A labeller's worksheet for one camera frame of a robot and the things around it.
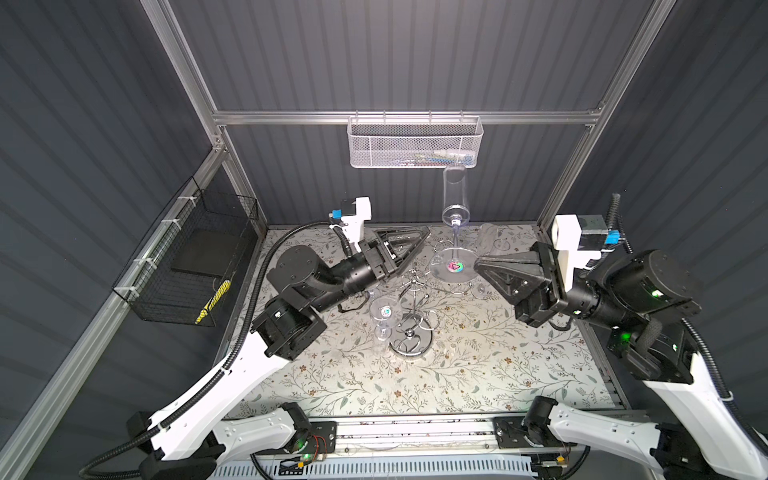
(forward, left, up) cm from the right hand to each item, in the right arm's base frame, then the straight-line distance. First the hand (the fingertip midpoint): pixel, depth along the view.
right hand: (482, 271), depth 38 cm
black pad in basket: (+24, +58, -23) cm, 67 cm away
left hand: (+7, +6, -1) cm, 10 cm away
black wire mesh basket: (+12, +66, -25) cm, 71 cm away
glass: (+7, +14, -24) cm, 28 cm away
